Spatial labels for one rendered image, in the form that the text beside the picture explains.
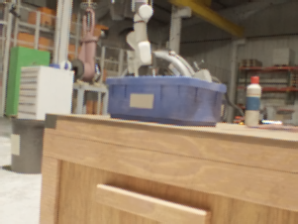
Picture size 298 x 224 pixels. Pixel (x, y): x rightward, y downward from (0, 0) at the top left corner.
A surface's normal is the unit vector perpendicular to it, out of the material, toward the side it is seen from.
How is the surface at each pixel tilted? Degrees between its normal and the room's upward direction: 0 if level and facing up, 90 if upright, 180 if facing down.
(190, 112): 90
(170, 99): 90
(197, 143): 90
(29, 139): 93
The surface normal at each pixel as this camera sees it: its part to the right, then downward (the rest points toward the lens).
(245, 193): -0.57, -0.04
